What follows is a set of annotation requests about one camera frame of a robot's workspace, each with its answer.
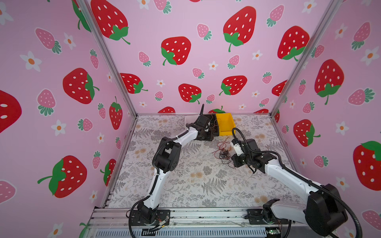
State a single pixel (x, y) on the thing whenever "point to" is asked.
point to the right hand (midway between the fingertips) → (231, 157)
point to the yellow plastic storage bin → (225, 124)
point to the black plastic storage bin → (213, 124)
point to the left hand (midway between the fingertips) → (212, 137)
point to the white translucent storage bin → (190, 119)
